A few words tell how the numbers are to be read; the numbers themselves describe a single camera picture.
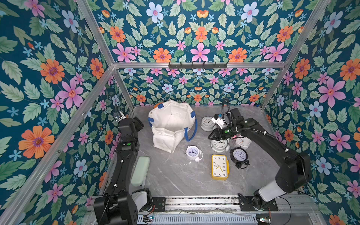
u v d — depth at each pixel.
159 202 0.74
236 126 0.61
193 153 0.91
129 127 0.57
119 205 0.39
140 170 0.82
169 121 1.08
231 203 0.75
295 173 0.42
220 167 0.84
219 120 0.75
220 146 0.91
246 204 0.73
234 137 0.69
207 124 1.01
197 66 0.92
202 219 0.77
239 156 0.89
